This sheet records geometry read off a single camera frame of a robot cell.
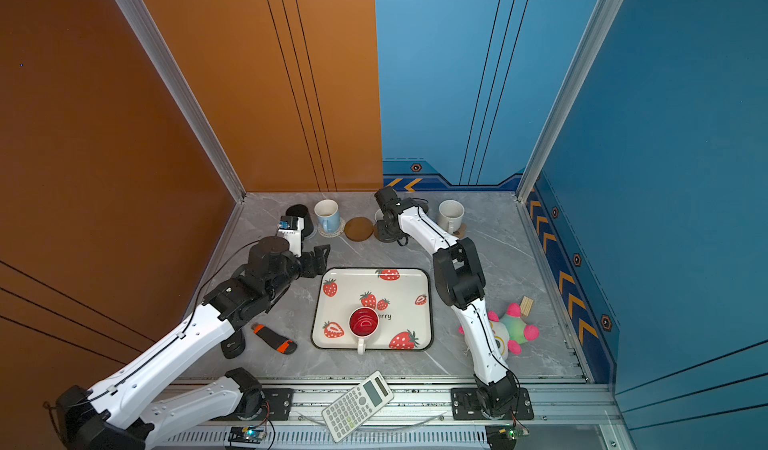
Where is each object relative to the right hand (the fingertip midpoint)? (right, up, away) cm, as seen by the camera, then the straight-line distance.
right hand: (387, 234), depth 102 cm
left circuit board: (-33, -47, -31) cm, 65 cm away
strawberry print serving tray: (+5, -19, -10) cm, 22 cm away
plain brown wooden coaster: (-11, +2, +7) cm, 13 cm away
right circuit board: (+28, -46, -32) cm, 63 cm away
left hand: (-17, -1, -27) cm, 32 cm away
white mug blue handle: (-20, +7, -2) cm, 21 cm away
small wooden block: (+42, -21, -13) cm, 49 cm away
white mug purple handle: (-2, +6, -17) cm, 18 cm away
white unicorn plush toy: (+33, -25, -23) cm, 47 cm away
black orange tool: (-32, -29, -18) cm, 47 cm away
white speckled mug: (+22, +7, +1) cm, 23 cm away
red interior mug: (-7, -24, -17) cm, 31 cm away
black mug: (-30, +8, +1) cm, 31 cm away
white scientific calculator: (-7, -41, -30) cm, 51 cm away
